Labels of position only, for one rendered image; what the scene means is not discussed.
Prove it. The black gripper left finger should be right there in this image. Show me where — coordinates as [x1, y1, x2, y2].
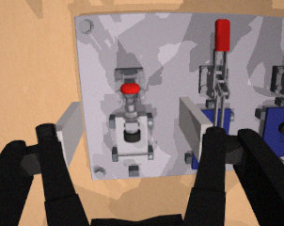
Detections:
[0, 102, 90, 226]

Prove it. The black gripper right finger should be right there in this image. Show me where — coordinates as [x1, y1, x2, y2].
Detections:
[179, 97, 284, 226]

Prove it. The blue flat plate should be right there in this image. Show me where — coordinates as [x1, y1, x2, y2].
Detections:
[259, 105, 284, 157]

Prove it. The blue rectangular block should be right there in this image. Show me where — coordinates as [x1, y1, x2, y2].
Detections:
[191, 107, 231, 170]

